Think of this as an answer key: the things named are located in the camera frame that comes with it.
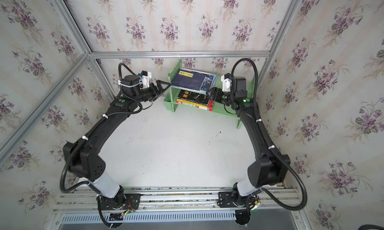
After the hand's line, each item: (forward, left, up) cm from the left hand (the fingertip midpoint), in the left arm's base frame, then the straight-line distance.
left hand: (167, 85), depth 76 cm
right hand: (-3, -22, -3) cm, 23 cm away
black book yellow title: (+9, -15, -18) cm, 25 cm away
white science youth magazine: (+14, -23, -8) cm, 29 cm away
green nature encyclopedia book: (+3, -24, -23) cm, 34 cm away
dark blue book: (+16, -9, -8) cm, 20 cm away
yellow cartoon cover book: (+5, -25, -21) cm, 33 cm away
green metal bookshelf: (+11, +1, -24) cm, 26 cm away
